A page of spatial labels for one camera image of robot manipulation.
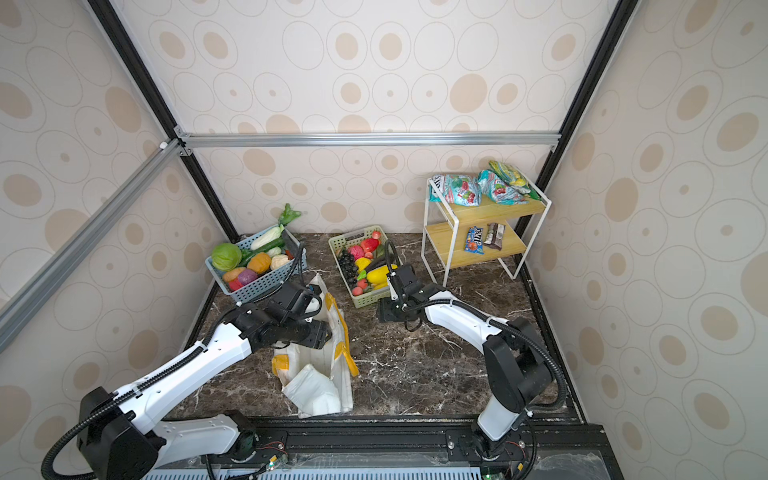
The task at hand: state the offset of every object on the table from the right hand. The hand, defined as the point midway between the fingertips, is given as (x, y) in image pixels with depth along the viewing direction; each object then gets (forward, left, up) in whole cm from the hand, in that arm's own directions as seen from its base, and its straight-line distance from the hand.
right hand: (386, 311), depth 89 cm
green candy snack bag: (+23, -22, +27) cm, 41 cm away
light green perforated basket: (+33, +5, -4) cm, 34 cm away
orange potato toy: (+19, +43, +1) cm, 47 cm away
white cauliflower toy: (+21, +38, 0) cm, 43 cm away
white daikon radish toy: (+33, +41, +1) cm, 53 cm away
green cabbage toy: (+19, +53, +5) cm, 56 cm away
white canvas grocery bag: (-22, +16, +4) cm, 27 cm away
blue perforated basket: (+9, +47, -2) cm, 48 cm away
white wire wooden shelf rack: (+11, -19, +21) cm, 30 cm away
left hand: (-9, +15, +7) cm, 19 cm away
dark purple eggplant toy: (+15, +8, -2) cm, 18 cm away
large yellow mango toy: (+14, +3, -1) cm, 14 cm away
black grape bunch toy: (+18, +13, -1) cm, 22 cm away
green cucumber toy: (+22, +50, -1) cm, 54 cm away
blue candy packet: (+20, -28, +9) cm, 36 cm away
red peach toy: (+11, +10, -4) cm, 15 cm away
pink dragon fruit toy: (+26, +11, -2) cm, 29 cm away
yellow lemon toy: (+21, +9, -2) cm, 23 cm away
